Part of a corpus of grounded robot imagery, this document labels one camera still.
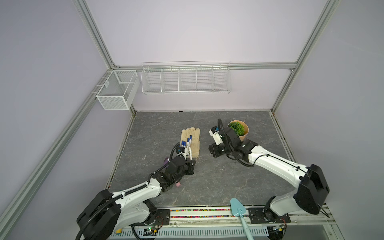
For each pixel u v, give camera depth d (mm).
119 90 1027
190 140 1019
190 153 807
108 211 408
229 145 609
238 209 739
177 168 640
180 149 738
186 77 983
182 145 991
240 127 966
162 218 732
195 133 1062
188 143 1008
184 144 997
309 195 408
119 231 689
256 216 739
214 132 720
